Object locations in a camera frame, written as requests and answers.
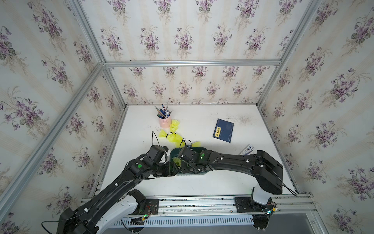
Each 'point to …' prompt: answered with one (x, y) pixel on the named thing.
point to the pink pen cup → (165, 123)
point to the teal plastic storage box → (175, 152)
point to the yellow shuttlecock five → (162, 134)
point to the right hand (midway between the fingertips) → (184, 169)
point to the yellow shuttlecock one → (174, 126)
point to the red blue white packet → (247, 150)
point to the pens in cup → (163, 113)
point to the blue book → (223, 130)
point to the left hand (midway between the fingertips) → (178, 172)
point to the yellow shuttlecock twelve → (196, 145)
